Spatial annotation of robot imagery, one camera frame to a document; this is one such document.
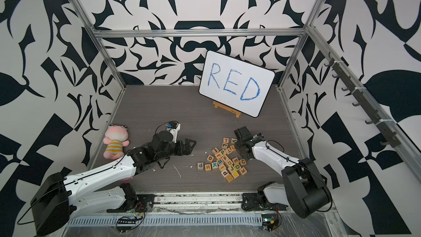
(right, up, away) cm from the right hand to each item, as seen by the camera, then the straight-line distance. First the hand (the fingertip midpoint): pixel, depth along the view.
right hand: (238, 145), depth 91 cm
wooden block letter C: (+1, -7, -7) cm, 10 cm away
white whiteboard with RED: (+2, +33, +3) cm, 33 cm away
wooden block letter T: (-6, +2, +1) cm, 7 cm away
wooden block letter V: (-2, +2, +1) cm, 3 cm away
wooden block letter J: (-5, -9, -9) cm, 14 cm away
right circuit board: (+11, -28, -19) cm, 36 cm away
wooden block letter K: (-13, -8, -8) cm, 17 cm away
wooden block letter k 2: (+1, -10, -9) cm, 14 cm away
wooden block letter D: (-2, -9, -8) cm, 12 cm away
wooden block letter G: (-15, -5, -6) cm, 17 cm away
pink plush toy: (-65, +4, -3) cm, 65 cm away
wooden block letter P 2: (-9, -3, -4) cm, 10 cm away
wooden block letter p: (-20, -8, -8) cm, 23 cm away
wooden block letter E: (-2, -7, -6) cm, 9 cm away
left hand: (-25, +5, -11) cm, 28 cm away
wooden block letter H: (-16, -9, -8) cm, 20 cm away
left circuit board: (-53, -30, -18) cm, 63 cm away
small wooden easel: (-10, +21, +15) cm, 28 cm away
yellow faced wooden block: (-6, -13, -11) cm, 18 cm away
